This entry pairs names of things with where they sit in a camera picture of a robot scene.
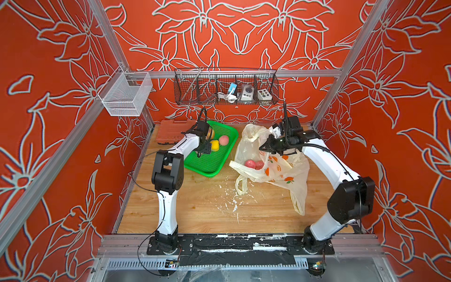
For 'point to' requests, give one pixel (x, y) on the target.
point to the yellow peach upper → (215, 145)
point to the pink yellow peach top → (213, 133)
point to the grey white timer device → (247, 93)
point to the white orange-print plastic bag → (291, 171)
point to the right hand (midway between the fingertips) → (256, 146)
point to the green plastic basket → (210, 165)
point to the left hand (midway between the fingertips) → (200, 146)
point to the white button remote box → (263, 94)
